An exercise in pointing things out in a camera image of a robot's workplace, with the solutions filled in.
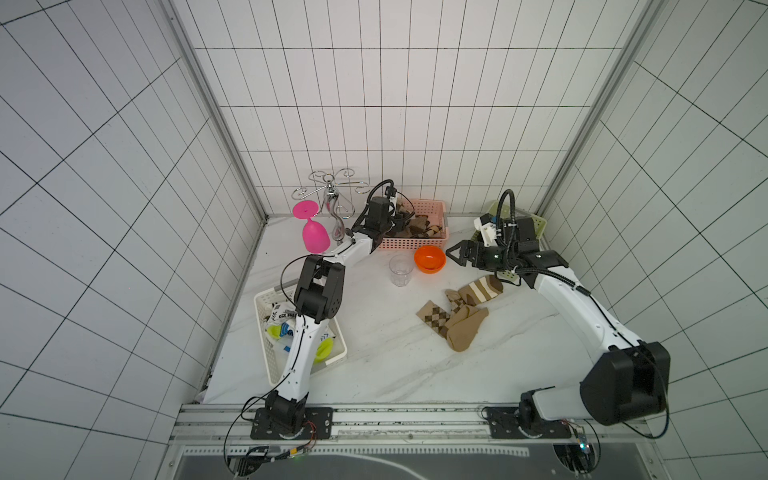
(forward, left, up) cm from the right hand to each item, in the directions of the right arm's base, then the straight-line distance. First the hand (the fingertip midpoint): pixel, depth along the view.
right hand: (460, 248), depth 82 cm
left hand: (+23, +18, -10) cm, 31 cm away
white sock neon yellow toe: (-18, +50, -10) cm, 54 cm away
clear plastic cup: (+5, +17, -18) cm, 25 cm away
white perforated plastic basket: (-26, +52, -19) cm, 61 cm away
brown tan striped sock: (0, -10, -21) cm, 24 cm away
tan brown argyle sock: (-11, +5, -22) cm, 25 cm away
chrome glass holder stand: (+14, +38, +5) cm, 41 cm away
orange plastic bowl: (+10, +7, -19) cm, 23 cm away
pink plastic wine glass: (+4, +44, -2) cm, 44 cm away
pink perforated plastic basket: (+34, +4, -18) cm, 39 cm away
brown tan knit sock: (+22, +10, -16) cm, 29 cm away
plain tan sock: (-14, -3, -20) cm, 25 cm away
